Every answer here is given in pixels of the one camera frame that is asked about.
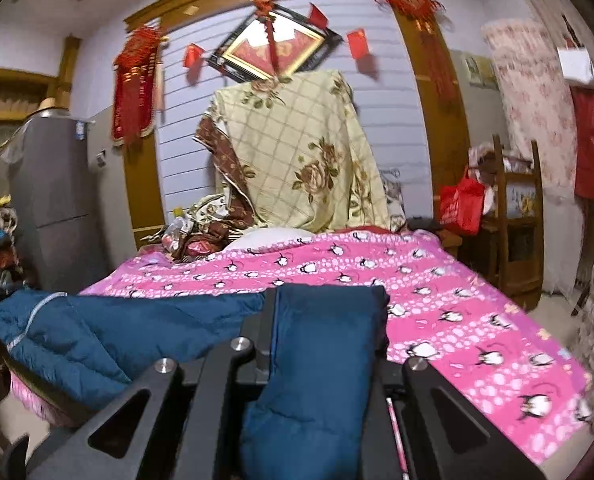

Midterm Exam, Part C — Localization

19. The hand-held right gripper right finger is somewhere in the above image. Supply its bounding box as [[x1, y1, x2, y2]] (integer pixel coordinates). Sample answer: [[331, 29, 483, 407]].
[[371, 357, 548, 480]]

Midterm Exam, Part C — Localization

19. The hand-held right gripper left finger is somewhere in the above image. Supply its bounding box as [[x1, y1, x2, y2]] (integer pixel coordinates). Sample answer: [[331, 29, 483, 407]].
[[27, 287, 281, 480]]

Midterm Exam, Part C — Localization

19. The dark blue puffer jacket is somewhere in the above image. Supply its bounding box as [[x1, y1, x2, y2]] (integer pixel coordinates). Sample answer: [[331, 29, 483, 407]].
[[0, 284, 391, 480]]

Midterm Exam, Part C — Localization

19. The pink penguin print blanket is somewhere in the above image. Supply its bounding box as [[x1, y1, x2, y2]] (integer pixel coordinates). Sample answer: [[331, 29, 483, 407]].
[[12, 230, 594, 466]]

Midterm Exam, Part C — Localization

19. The white pillow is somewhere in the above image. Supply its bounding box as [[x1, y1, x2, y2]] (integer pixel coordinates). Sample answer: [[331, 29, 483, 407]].
[[229, 227, 315, 255]]

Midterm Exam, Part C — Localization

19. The brown floral cloth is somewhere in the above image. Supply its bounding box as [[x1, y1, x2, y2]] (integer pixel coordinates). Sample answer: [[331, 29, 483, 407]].
[[162, 115, 258, 262]]

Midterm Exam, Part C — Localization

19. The grey patterned cushion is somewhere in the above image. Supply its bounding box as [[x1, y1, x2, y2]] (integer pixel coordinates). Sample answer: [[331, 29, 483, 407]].
[[379, 170, 408, 231]]

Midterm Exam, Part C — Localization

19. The grey refrigerator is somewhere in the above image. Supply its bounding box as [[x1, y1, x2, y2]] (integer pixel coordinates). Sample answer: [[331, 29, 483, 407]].
[[7, 114, 109, 293]]

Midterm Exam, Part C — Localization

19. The wooden chair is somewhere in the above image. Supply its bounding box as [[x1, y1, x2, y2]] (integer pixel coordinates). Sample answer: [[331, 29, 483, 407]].
[[477, 134, 546, 309]]

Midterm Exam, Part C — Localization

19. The red shopping bag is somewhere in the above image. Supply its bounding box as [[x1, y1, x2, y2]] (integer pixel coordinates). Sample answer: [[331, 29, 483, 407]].
[[439, 165, 488, 236]]

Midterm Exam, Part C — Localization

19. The cream floral checked sheet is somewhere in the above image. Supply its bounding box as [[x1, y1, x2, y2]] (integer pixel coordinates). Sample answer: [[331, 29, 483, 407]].
[[209, 70, 393, 233]]

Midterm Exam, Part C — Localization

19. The straw hat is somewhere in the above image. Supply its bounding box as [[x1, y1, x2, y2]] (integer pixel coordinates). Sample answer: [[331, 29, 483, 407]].
[[32, 97, 74, 119]]

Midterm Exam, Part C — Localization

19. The pink floral curtain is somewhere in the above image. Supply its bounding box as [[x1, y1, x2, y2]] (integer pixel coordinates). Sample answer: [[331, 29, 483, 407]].
[[482, 20, 585, 296]]

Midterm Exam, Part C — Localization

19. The small red flag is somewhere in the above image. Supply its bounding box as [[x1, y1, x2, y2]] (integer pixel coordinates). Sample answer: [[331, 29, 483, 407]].
[[346, 30, 371, 59], [307, 4, 331, 29], [184, 43, 206, 69]]

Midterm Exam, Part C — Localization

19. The black framed red picture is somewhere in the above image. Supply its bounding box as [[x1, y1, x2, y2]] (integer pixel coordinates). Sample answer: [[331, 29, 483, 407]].
[[207, 2, 344, 86]]

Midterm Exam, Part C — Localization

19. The red knot tassel pendant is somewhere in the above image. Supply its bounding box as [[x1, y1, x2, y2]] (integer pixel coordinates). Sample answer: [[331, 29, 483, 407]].
[[244, 0, 284, 79]]

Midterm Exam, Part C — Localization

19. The white paper box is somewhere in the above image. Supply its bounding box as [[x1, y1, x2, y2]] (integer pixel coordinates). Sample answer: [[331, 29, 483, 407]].
[[557, 47, 594, 84]]

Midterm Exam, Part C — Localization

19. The wooden wall cabinet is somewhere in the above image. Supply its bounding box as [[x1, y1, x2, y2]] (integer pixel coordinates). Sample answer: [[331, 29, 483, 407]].
[[0, 35, 83, 127]]

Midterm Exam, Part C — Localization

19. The red tasselled wall hanging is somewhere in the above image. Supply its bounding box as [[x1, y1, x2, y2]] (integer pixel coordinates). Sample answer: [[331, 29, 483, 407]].
[[111, 25, 170, 147]]

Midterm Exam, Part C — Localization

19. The small wall picture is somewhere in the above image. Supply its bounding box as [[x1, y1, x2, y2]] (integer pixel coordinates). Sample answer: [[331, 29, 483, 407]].
[[464, 55, 498, 91]]

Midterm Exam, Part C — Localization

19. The red knot wall ornament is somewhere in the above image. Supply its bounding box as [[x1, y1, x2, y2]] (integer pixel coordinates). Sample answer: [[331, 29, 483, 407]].
[[374, 0, 458, 106]]

